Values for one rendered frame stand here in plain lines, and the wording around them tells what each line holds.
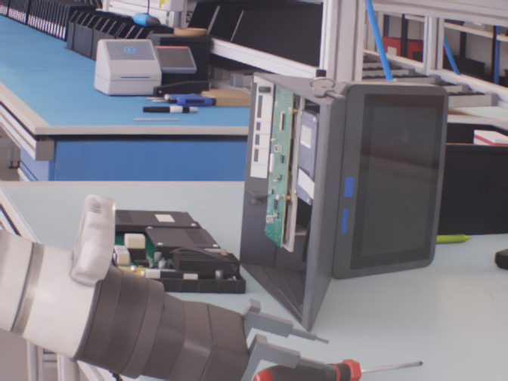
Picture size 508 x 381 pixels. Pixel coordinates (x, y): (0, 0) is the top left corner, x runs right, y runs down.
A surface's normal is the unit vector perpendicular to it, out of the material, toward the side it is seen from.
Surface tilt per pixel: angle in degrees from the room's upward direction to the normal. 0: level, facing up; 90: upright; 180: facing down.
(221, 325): 20
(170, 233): 0
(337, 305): 0
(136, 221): 0
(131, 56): 29
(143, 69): 40
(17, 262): 51
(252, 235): 90
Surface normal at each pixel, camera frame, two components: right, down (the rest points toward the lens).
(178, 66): 0.25, -0.72
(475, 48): -0.93, 0.00
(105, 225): 0.38, -0.86
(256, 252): -0.29, 0.16
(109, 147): 0.35, 0.20
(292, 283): 0.07, -0.98
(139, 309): 0.34, -0.39
